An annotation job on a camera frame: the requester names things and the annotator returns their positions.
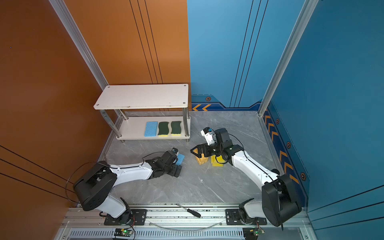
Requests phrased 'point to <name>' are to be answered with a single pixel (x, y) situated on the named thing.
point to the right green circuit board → (251, 233)
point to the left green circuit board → (123, 232)
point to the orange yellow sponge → (201, 160)
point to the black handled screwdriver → (192, 212)
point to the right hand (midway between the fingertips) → (196, 149)
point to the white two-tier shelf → (154, 111)
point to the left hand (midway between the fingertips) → (175, 165)
